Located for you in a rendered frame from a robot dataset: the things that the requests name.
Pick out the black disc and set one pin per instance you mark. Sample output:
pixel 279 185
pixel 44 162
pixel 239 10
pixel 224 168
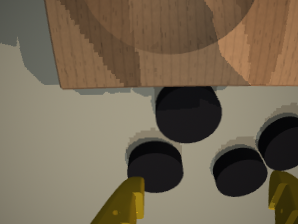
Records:
pixel 239 172
pixel 278 144
pixel 187 114
pixel 159 163

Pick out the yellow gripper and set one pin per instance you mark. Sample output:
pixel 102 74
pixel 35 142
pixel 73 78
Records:
pixel 126 204

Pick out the tan wooden tray with round pockets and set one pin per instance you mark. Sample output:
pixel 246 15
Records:
pixel 173 43

